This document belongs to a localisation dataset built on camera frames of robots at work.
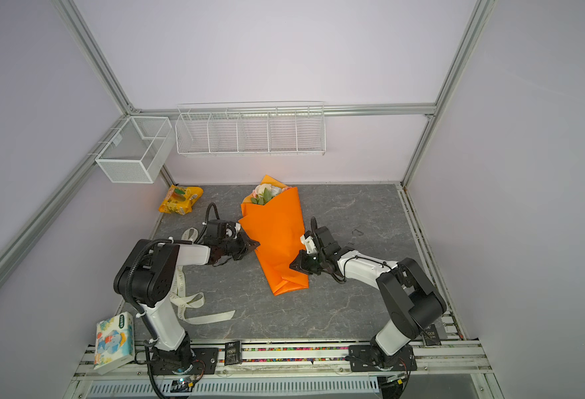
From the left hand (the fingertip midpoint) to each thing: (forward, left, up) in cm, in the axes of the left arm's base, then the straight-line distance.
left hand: (261, 245), depth 95 cm
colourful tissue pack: (-32, +42, +2) cm, 52 cm away
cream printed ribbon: (-19, +23, -2) cm, 30 cm away
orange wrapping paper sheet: (+10, -6, -3) cm, 12 cm away
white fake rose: (+27, -5, +1) cm, 28 cm away
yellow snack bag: (+25, +37, +1) cm, 44 cm away
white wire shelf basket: (+39, +2, +26) cm, 47 cm away
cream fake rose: (+26, +1, +4) cm, 27 cm away
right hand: (-11, -11, +2) cm, 16 cm away
